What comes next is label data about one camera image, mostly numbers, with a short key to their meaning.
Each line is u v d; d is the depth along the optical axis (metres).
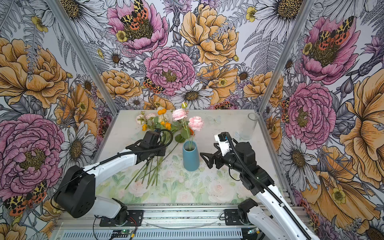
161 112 0.98
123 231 0.71
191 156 0.75
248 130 1.02
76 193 0.43
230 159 0.59
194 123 0.71
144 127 1.08
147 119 1.12
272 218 0.46
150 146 0.69
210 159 0.60
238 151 0.52
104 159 0.51
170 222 0.73
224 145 0.60
